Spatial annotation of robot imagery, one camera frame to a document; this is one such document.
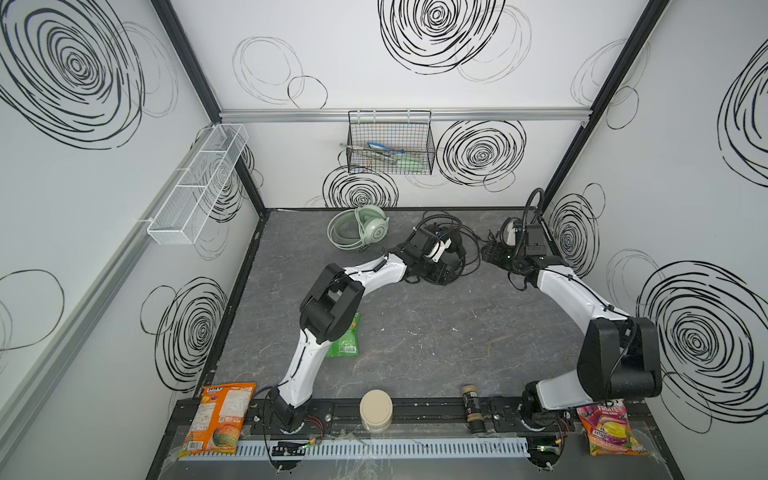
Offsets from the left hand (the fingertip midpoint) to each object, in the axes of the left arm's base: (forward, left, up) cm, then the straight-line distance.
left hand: (450, 269), depth 94 cm
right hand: (+3, -11, +7) cm, 13 cm away
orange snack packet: (-43, +59, -4) cm, 73 cm away
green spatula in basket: (+20, +18, +26) cm, 37 cm away
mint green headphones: (+16, +31, +1) cm, 35 cm away
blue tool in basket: (+28, +25, +26) cm, 46 cm away
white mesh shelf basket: (-1, +70, +27) cm, 75 cm away
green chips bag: (-23, +30, -4) cm, 38 cm away
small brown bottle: (-38, -3, -4) cm, 38 cm away
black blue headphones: (+8, -6, -3) cm, 11 cm away
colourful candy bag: (-41, -33, -2) cm, 53 cm away
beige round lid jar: (-40, +21, 0) cm, 45 cm away
